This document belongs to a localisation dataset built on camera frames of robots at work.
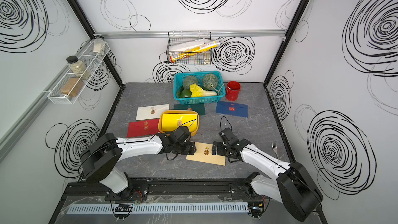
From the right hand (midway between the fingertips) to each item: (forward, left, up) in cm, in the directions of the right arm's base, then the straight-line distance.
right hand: (218, 152), depth 85 cm
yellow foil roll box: (+41, +25, +34) cm, 59 cm away
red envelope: (+14, +47, 0) cm, 49 cm away
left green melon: (+46, +20, +10) cm, 52 cm away
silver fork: (+4, -33, -2) cm, 33 cm away
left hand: (0, +15, +1) cm, 15 cm away
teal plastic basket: (+49, +29, +4) cm, 56 cm away
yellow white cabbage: (+38, +13, +9) cm, 41 cm away
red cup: (+40, -10, +7) cm, 42 cm away
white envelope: (+26, +45, 0) cm, 52 cm away
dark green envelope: (+30, +12, 0) cm, 32 cm away
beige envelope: (-1, +8, -1) cm, 8 cm away
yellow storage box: (+27, +25, -1) cm, 37 cm away
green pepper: (+36, +21, +8) cm, 43 cm away
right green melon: (+47, +6, +10) cm, 49 cm away
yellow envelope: (+16, +28, +4) cm, 33 cm away
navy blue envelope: (+30, -11, -1) cm, 32 cm away
